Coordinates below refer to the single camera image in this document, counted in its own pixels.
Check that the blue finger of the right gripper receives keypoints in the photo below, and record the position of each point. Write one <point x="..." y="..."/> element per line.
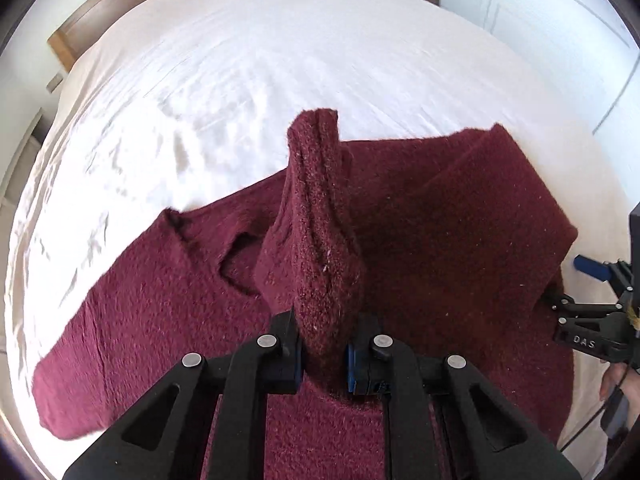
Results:
<point x="599" y="270"/>

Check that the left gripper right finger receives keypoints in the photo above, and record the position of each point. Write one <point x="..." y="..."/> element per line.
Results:
<point x="442" y="418"/>

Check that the white sliding wardrobe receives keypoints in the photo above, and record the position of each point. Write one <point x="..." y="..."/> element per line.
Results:
<point x="581" y="47"/>

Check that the white bed sheet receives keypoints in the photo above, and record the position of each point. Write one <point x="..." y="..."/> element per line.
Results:
<point x="182" y="102"/>

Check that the person's right hand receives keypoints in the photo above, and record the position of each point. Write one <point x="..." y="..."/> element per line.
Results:
<point x="620" y="387"/>

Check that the left wall switch plate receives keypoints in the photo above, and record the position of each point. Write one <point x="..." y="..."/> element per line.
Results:
<point x="54" y="82"/>

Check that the low white wall cabinet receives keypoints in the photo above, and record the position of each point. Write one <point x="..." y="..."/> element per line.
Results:
<point x="28" y="138"/>

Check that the dark red knit sweater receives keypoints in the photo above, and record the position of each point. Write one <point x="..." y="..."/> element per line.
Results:
<point x="451" y="242"/>

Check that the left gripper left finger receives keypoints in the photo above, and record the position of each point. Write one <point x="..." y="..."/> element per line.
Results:
<point x="205" y="418"/>

